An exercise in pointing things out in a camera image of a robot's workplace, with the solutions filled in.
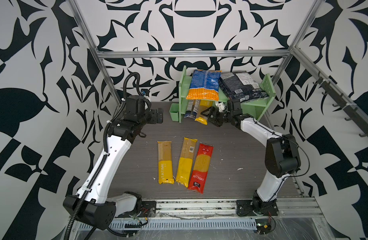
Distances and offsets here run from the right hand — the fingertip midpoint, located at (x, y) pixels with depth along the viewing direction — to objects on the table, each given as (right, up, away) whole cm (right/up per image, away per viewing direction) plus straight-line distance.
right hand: (205, 114), depth 87 cm
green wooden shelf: (+35, +5, +13) cm, 37 cm away
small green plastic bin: (-19, +2, +16) cm, 25 cm away
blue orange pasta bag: (-1, +16, -4) cm, 17 cm away
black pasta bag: (+19, +16, -4) cm, 25 cm away
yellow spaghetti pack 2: (-23, -28, 0) cm, 36 cm away
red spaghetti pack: (-2, -28, 0) cm, 28 cm away
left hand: (-27, +3, -16) cm, 32 cm away
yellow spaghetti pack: (+1, +7, +11) cm, 13 cm away
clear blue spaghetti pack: (-7, +4, +9) cm, 12 cm away
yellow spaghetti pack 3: (-12, -29, -2) cm, 31 cm away
